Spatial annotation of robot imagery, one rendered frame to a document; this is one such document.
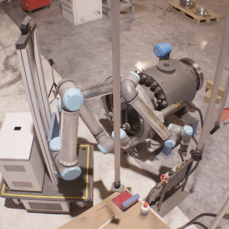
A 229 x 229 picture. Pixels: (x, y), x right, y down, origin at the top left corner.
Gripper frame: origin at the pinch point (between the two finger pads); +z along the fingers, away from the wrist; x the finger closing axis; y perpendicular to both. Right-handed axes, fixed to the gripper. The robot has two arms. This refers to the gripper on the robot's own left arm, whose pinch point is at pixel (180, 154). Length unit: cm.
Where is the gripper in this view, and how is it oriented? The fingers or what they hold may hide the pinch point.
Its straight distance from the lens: 266.3
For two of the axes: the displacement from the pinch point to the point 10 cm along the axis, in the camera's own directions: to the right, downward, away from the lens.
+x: 9.8, -1.3, 1.2
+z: 0.2, 7.4, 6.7
